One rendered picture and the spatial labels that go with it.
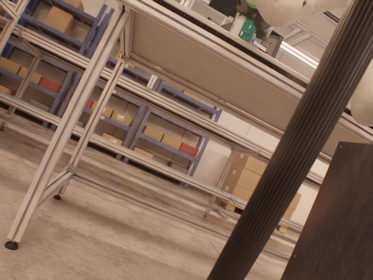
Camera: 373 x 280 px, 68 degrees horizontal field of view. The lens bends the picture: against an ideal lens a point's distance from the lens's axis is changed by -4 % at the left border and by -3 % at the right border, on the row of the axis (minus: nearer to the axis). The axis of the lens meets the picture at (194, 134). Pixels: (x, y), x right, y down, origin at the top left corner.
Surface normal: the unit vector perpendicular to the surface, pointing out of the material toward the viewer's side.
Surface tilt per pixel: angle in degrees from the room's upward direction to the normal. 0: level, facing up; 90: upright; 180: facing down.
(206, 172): 90
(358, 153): 90
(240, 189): 90
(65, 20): 90
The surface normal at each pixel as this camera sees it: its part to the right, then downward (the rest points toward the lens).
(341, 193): -0.87, -0.42
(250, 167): 0.23, 0.03
